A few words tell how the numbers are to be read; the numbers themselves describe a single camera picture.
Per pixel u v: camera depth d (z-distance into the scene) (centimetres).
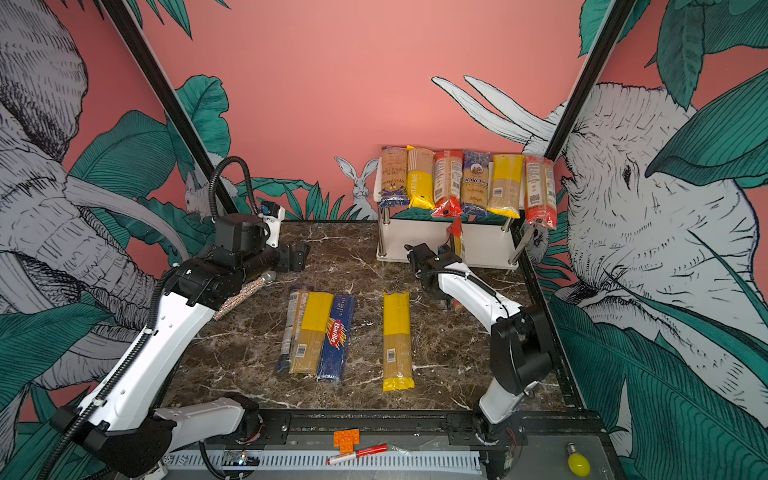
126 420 38
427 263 64
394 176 80
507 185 80
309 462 70
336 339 86
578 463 68
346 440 71
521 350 45
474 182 80
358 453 70
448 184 78
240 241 50
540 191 78
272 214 59
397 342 88
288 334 88
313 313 91
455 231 88
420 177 80
